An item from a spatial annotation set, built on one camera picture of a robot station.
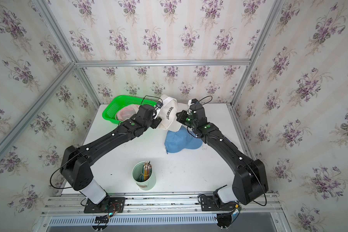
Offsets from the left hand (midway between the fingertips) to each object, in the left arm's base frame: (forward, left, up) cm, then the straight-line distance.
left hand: (155, 114), depth 84 cm
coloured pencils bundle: (-31, +3, -8) cm, 32 cm away
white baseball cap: (0, -9, +4) cm, 10 cm away
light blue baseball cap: (-10, -17, -12) cm, 23 cm away
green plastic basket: (+17, +37, -17) cm, 44 cm away
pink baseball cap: (+20, +26, -20) cm, 38 cm away
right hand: (-3, -13, +4) cm, 13 cm away
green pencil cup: (-29, +9, -12) cm, 33 cm away
